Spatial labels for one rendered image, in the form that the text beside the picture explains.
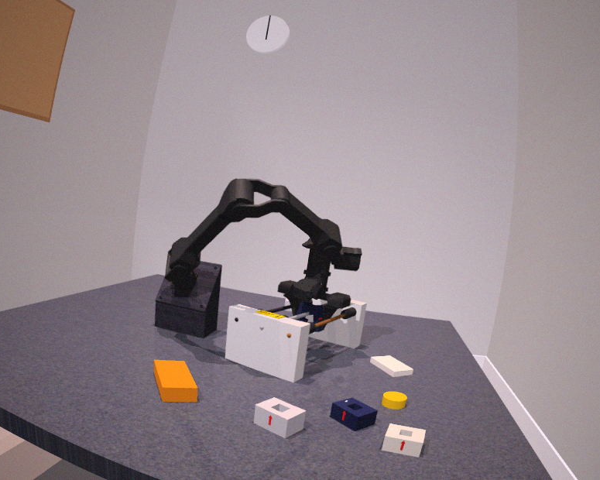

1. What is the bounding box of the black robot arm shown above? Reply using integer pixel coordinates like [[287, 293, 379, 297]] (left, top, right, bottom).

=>
[[165, 178, 362, 302]]

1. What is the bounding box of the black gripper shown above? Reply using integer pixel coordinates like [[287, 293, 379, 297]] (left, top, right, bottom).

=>
[[277, 266, 351, 322]]

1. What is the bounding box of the orange rectangular block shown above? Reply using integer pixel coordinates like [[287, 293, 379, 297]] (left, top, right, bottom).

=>
[[154, 360, 197, 402]]

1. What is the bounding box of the yellow short cylinder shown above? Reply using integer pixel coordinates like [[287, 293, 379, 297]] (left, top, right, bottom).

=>
[[382, 392, 407, 410]]

